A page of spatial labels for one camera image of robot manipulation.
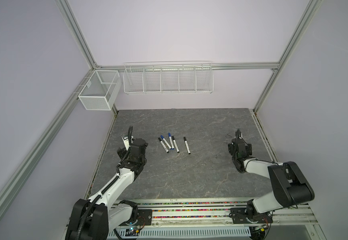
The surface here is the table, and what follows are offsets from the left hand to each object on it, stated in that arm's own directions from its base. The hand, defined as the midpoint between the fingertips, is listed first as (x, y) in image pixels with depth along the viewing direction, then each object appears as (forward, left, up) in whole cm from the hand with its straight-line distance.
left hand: (130, 144), depth 83 cm
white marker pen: (+7, -18, -14) cm, 24 cm away
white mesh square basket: (+40, +23, +8) cm, 47 cm away
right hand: (0, -68, -9) cm, 68 cm away
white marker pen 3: (+7, -33, -15) cm, 37 cm away
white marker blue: (+12, -22, -15) cm, 29 cm away
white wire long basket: (+42, -23, +14) cm, 50 cm away
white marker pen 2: (+8, -26, -16) cm, 31 cm away
